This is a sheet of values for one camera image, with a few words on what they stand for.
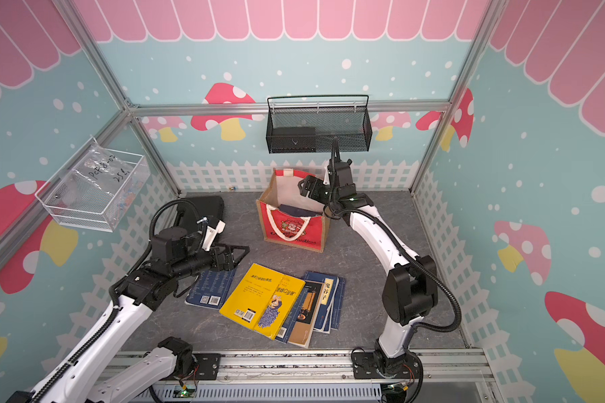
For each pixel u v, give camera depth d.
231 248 0.63
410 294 0.46
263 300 0.85
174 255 0.54
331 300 0.83
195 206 1.08
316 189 0.73
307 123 0.95
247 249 0.68
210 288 0.89
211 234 0.64
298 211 1.06
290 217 0.86
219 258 0.62
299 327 0.78
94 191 0.73
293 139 0.87
